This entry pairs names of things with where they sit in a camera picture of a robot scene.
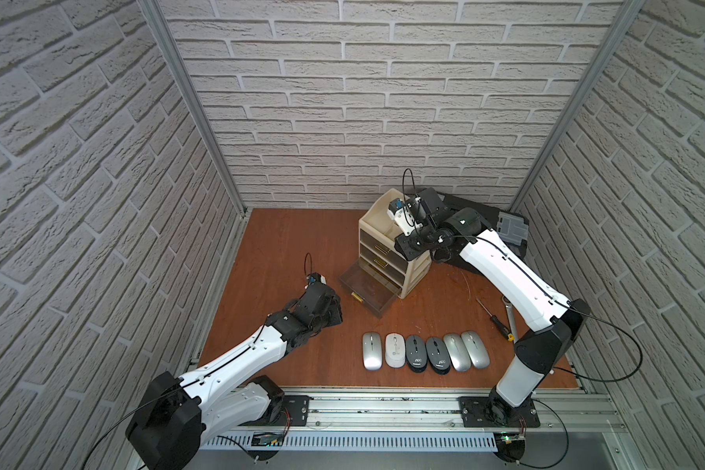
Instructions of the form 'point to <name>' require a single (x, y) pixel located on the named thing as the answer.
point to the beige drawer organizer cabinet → (379, 233)
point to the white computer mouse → (395, 351)
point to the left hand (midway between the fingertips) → (343, 303)
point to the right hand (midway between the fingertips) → (407, 242)
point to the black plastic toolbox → (511, 227)
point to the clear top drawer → (385, 250)
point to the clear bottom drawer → (371, 286)
